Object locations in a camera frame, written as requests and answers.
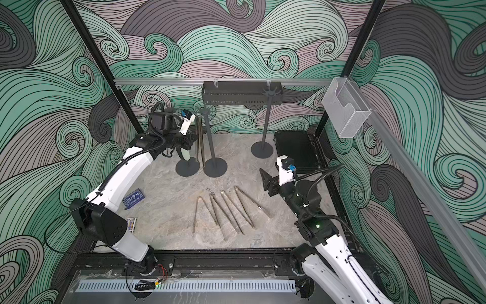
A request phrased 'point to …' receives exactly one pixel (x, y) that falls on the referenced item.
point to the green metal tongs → (185, 154)
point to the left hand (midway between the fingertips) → (196, 133)
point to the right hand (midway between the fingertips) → (267, 167)
